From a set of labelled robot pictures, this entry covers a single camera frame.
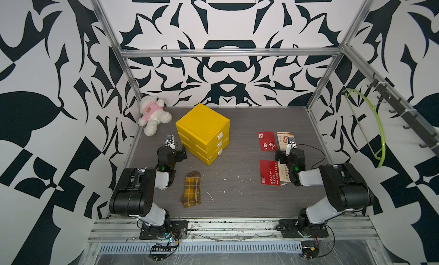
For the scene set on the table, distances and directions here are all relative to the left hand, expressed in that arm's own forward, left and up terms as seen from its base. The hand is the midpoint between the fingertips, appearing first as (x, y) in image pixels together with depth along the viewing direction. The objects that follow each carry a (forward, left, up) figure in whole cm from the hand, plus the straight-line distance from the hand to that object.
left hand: (172, 143), depth 94 cm
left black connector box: (-47, +1, -10) cm, 48 cm away
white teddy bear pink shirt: (+26, +16, +2) cm, 31 cm away
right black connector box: (-49, -60, -7) cm, 78 cm away
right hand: (-3, -63, -2) cm, 63 cm away
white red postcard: (+6, -64, -6) cm, 65 cm away
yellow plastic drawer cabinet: (-5, -18, +15) cm, 24 cm away
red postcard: (+3, -54, -6) cm, 55 cm away
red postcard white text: (-16, -51, -6) cm, 54 cm away
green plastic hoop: (-19, -87, +24) cm, 93 cm away
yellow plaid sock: (-26, -11, -6) cm, 29 cm away
